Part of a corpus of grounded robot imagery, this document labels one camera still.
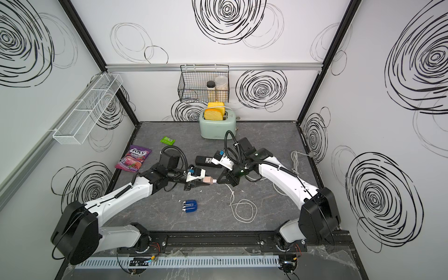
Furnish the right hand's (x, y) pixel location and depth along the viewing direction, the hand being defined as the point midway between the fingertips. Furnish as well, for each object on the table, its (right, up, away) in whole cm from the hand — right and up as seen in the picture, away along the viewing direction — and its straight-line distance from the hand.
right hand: (219, 182), depth 74 cm
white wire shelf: (-60, +25, -1) cm, 65 cm away
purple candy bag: (-50, +7, +25) cm, 57 cm away
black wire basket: (-16, +51, +23) cm, 58 cm away
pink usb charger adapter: (-4, +2, -3) cm, 6 cm away
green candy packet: (-34, +17, +35) cm, 51 cm away
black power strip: (-9, +6, +24) cm, 26 cm away
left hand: (-5, +1, +2) cm, 5 cm away
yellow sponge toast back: (-1, +38, +28) cm, 47 cm away
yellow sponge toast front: (-5, +32, +24) cm, 40 cm away
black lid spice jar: (-5, +41, +13) cm, 44 cm away
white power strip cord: (+42, +8, +24) cm, 49 cm away
